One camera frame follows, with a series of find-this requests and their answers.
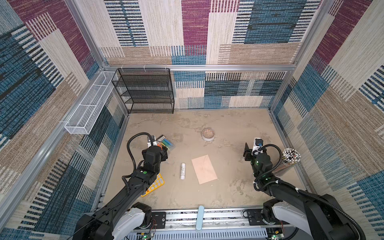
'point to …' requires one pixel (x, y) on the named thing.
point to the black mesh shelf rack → (146, 90)
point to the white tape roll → (208, 134)
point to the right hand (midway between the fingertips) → (252, 145)
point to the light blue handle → (199, 225)
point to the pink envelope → (204, 169)
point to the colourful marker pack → (162, 141)
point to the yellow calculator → (158, 182)
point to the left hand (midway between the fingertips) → (157, 145)
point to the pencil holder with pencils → (290, 157)
